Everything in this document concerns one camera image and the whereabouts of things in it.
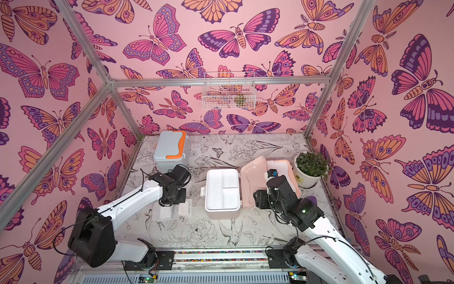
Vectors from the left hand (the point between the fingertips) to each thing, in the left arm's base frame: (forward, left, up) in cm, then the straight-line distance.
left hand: (181, 198), depth 86 cm
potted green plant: (+10, -61, +11) cm, 63 cm away
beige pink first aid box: (+2, -22, +4) cm, 22 cm away
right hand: (-3, -36, +12) cm, 38 cm away
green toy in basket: (+44, -29, +25) cm, 59 cm away
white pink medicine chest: (+11, -50, +9) cm, 52 cm away
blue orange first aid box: (+24, +8, +9) cm, 27 cm away
